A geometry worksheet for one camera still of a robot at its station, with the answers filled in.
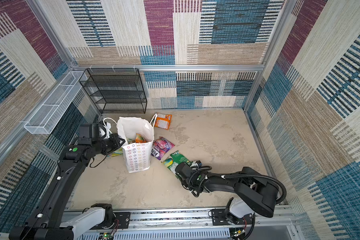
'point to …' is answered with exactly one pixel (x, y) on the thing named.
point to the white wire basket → (43, 122)
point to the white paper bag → (137, 157)
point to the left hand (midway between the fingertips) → (125, 137)
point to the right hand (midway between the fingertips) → (176, 174)
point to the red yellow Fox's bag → (196, 165)
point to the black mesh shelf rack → (116, 90)
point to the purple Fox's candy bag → (160, 146)
